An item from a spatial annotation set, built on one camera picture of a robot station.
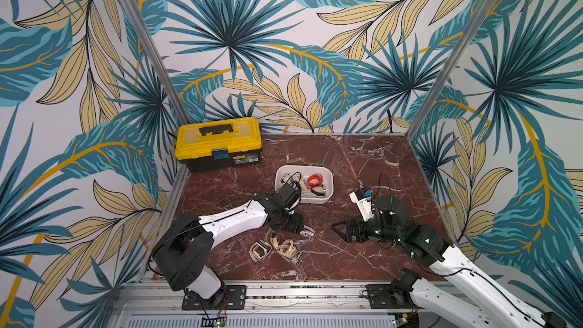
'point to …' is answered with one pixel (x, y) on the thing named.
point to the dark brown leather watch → (323, 194)
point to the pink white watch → (307, 232)
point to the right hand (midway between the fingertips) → (340, 223)
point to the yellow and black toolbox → (212, 145)
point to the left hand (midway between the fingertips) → (295, 229)
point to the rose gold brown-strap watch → (287, 178)
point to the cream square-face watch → (304, 182)
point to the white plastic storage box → (317, 181)
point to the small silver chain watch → (294, 260)
